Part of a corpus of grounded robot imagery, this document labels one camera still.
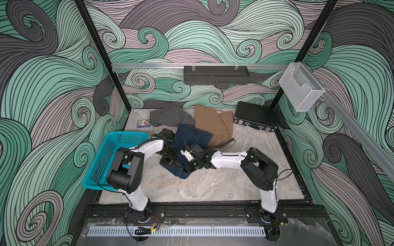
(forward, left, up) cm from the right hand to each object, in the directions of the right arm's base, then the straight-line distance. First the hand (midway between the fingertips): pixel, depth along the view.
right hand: (181, 171), depth 87 cm
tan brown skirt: (+34, -26, +1) cm, 43 cm away
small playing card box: (+36, +30, 0) cm, 47 cm away
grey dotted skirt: (+40, +10, +4) cm, 42 cm away
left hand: (+5, +1, +3) cm, 6 cm away
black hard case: (+45, -60, -4) cm, 75 cm away
